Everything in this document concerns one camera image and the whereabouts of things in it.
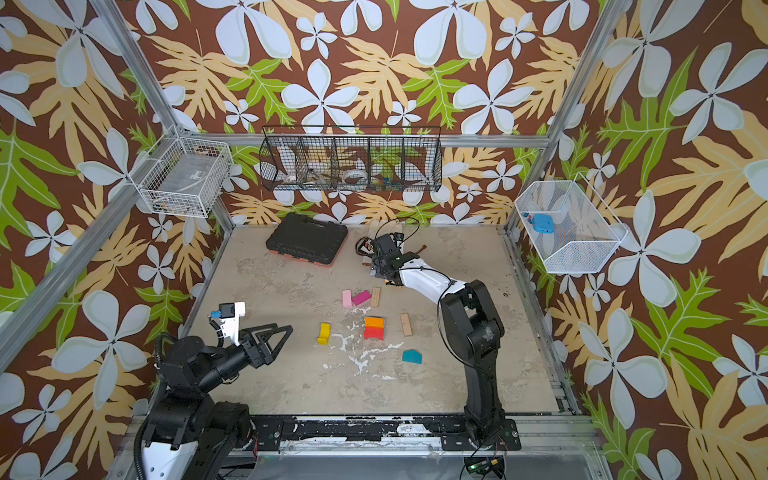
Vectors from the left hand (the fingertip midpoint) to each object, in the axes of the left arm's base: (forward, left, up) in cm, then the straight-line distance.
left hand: (282, 326), depth 67 cm
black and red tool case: (+47, +6, -23) cm, 53 cm away
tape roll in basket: (+53, -13, +2) cm, 54 cm away
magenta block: (+21, -16, -23) cm, 35 cm away
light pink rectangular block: (+21, -11, -23) cm, 33 cm away
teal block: (+2, -32, -25) cm, 41 cm away
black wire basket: (+57, -11, +7) cm, 59 cm away
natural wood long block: (+12, -31, -23) cm, 40 cm away
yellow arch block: (+9, -5, -23) cm, 25 cm away
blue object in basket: (+32, -70, +2) cm, 77 cm away
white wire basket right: (+24, -77, +7) cm, 81 cm away
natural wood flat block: (+22, -21, -22) cm, 38 cm away
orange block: (+12, -21, -21) cm, 32 cm away
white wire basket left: (+43, +35, +8) cm, 56 cm away
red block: (+9, -19, -23) cm, 31 cm away
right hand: (+29, -24, -16) cm, 41 cm away
